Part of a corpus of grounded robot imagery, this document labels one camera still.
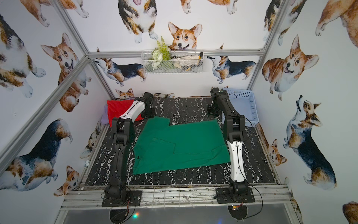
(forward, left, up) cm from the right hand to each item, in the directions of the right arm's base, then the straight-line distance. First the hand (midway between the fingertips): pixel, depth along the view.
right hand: (208, 113), depth 103 cm
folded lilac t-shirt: (+1, +73, +2) cm, 73 cm away
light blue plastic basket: (+18, -33, -8) cm, 38 cm away
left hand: (+4, +43, -4) cm, 44 cm away
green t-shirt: (-23, +34, -6) cm, 41 cm away
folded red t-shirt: (+5, +70, +2) cm, 70 cm away
